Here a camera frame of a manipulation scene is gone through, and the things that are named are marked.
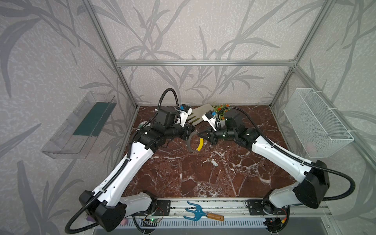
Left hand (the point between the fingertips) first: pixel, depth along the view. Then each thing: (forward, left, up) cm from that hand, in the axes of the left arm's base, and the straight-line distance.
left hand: (196, 124), depth 68 cm
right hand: (-1, -1, -4) cm, 4 cm away
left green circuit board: (-36, +20, -31) cm, 51 cm away
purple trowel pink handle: (-37, +34, -29) cm, 57 cm away
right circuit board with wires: (-37, -39, -32) cm, 62 cm away
